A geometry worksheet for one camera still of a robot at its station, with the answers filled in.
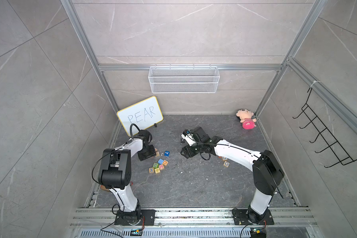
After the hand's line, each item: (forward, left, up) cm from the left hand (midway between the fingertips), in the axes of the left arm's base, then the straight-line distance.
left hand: (152, 153), depth 97 cm
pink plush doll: (+28, -70, +4) cm, 75 cm away
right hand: (-4, -22, +9) cm, 25 cm away
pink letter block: (-10, -7, 0) cm, 12 cm away
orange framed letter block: (-7, -9, 0) cm, 11 cm away
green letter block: (-9, -3, +1) cm, 10 cm away
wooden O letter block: (-9, -47, +1) cm, 48 cm away
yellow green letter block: (-13, -4, +1) cm, 13 cm away
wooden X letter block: (-12, -1, +1) cm, 12 cm away
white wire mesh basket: (+41, -23, +29) cm, 55 cm away
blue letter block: (-1, -10, +1) cm, 10 cm away
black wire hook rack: (-22, -85, +32) cm, 93 cm away
